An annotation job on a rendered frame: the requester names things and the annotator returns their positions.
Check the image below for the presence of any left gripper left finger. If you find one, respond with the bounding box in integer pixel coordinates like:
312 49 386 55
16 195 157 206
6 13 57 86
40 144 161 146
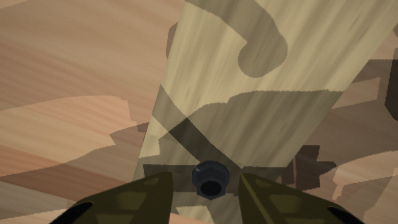
70 172 174 224

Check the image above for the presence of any dark grey hex nut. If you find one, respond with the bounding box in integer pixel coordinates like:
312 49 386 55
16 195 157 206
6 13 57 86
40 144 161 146
192 161 230 200

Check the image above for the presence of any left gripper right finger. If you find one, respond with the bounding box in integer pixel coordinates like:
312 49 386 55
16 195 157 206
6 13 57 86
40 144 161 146
238 173 351 224

